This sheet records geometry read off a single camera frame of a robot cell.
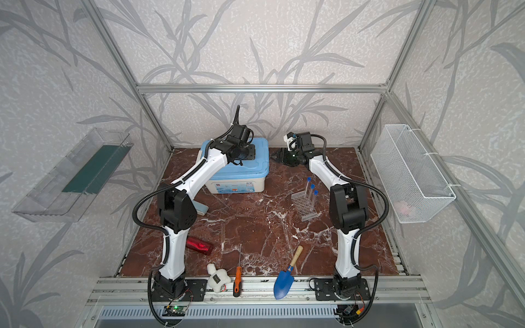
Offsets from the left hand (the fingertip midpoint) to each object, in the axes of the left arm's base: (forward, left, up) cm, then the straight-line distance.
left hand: (254, 146), depth 93 cm
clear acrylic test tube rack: (-20, -24, -20) cm, 37 cm away
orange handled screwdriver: (-54, +3, -17) cm, 56 cm away
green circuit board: (-61, +25, -20) cm, 69 cm away
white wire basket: (-32, -52, +16) cm, 63 cm away
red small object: (-40, +21, -16) cm, 48 cm away
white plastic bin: (-14, +9, -12) cm, 21 cm away
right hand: (-1, -10, -2) cm, 10 cm away
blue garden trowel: (-51, -14, -19) cm, 56 cm away
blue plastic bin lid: (-10, -2, -3) cm, 11 cm away
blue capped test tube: (-18, -26, -6) cm, 32 cm away
